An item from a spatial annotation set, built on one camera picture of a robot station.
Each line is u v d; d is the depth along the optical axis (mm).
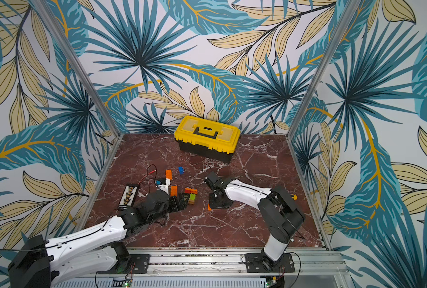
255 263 732
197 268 732
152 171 1010
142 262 737
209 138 962
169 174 1005
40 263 398
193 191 927
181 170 1003
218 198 652
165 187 722
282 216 461
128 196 906
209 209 814
